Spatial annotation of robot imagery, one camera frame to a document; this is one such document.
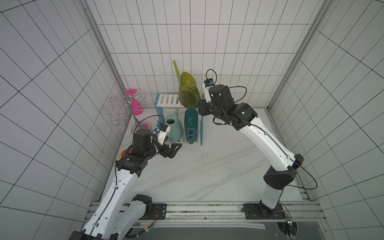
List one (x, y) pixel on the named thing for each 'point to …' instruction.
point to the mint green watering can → (176, 132)
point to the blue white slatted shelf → (162, 100)
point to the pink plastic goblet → (136, 106)
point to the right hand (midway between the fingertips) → (194, 102)
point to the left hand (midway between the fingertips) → (171, 144)
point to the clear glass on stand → (114, 122)
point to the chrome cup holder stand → (126, 104)
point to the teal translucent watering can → (191, 125)
